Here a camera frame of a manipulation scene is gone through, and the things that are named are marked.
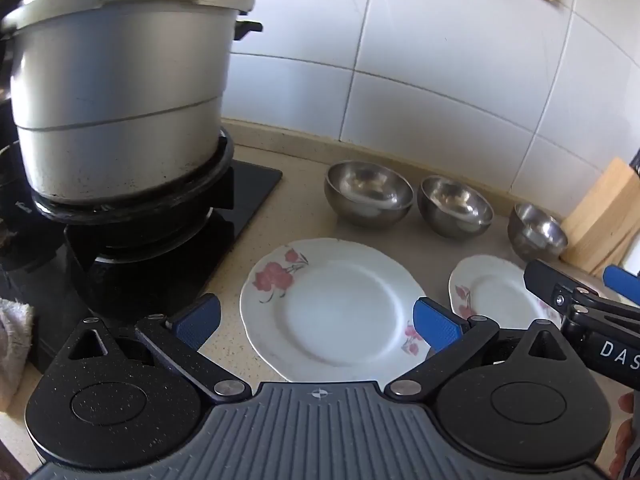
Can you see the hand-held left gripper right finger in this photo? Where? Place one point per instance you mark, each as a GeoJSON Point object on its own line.
{"type": "Point", "coordinates": [435, 327]}

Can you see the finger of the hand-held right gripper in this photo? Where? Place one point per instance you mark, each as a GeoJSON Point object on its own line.
{"type": "Point", "coordinates": [545, 280]}
{"type": "Point", "coordinates": [622, 282]}

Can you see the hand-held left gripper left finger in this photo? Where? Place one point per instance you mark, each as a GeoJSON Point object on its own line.
{"type": "Point", "coordinates": [200, 317]}

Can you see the stainless steel bowl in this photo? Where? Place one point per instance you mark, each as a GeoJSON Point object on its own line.
{"type": "Point", "coordinates": [537, 235]}
{"type": "Point", "coordinates": [455, 207]}
{"type": "Point", "coordinates": [370, 195]}

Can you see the small pink floral plate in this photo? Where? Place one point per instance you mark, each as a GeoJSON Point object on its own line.
{"type": "Point", "coordinates": [495, 290]}

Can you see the large pink floral plate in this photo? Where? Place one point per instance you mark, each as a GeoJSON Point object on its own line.
{"type": "Point", "coordinates": [330, 310]}

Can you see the person's right hand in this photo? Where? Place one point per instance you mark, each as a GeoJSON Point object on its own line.
{"type": "Point", "coordinates": [629, 410]}

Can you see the wooden knife block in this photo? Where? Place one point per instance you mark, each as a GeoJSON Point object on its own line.
{"type": "Point", "coordinates": [605, 215]}

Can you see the black burner grate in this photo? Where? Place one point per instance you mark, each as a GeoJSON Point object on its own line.
{"type": "Point", "coordinates": [150, 260]}

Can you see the black glass gas stove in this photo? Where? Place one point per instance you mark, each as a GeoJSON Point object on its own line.
{"type": "Point", "coordinates": [250, 185]}

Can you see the grey dish cloth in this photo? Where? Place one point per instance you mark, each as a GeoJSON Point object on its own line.
{"type": "Point", "coordinates": [15, 350]}

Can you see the aluminium cooking pot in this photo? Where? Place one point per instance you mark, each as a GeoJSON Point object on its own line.
{"type": "Point", "coordinates": [120, 110]}

